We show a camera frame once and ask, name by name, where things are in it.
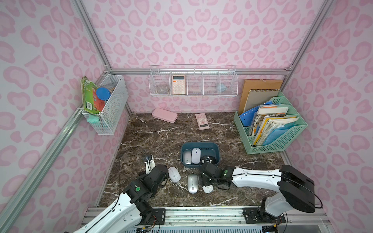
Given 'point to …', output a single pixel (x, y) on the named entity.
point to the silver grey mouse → (193, 183)
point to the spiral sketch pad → (256, 97)
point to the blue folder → (247, 119)
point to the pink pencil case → (164, 115)
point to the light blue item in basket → (222, 88)
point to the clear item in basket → (162, 90)
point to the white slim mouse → (208, 189)
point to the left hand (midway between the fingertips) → (158, 167)
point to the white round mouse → (174, 174)
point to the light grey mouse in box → (187, 157)
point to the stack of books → (270, 121)
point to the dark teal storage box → (207, 149)
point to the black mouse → (208, 159)
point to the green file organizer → (280, 145)
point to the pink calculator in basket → (178, 85)
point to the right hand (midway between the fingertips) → (203, 177)
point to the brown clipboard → (257, 84)
